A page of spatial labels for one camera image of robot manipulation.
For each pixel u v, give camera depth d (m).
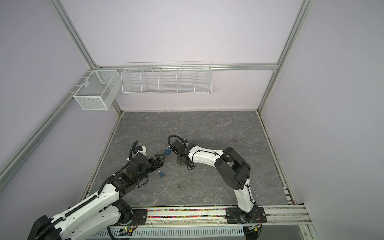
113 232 0.71
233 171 0.50
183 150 0.71
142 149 0.74
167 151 0.97
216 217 0.75
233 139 1.05
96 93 0.96
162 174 0.88
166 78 1.01
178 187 0.83
